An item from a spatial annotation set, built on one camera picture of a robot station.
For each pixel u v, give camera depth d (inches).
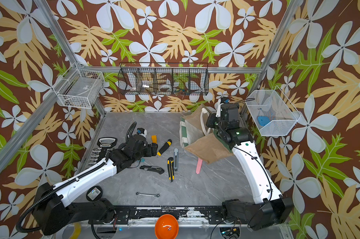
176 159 36.8
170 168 35.6
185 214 29.6
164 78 38.2
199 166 35.7
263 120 31.6
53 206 15.1
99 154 37.7
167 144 39.8
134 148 23.7
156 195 31.6
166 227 27.9
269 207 14.5
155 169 34.8
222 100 25.0
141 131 28.1
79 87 33.5
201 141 28.4
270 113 32.5
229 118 20.6
